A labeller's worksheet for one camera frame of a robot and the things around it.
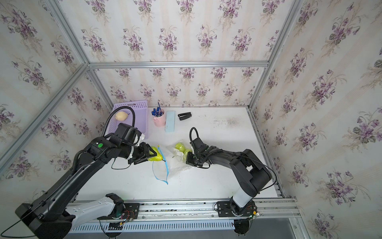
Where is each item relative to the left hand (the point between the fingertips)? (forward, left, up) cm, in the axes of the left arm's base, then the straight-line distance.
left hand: (155, 156), depth 68 cm
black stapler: (+44, -12, -20) cm, 50 cm away
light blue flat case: (+38, -2, -21) cm, 44 cm away
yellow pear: (+41, +34, -18) cm, 56 cm away
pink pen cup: (+36, +5, -17) cm, 40 cm away
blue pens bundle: (+40, +7, -13) cm, 43 cm away
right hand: (+6, -15, -21) cm, 26 cm away
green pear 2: (+15, -11, -16) cm, 24 cm away
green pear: (0, -2, 0) cm, 2 cm away
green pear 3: (+12, -14, -16) cm, 25 cm away
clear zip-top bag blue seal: (-8, -5, -12) cm, 15 cm away
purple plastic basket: (+52, +24, -23) cm, 62 cm away
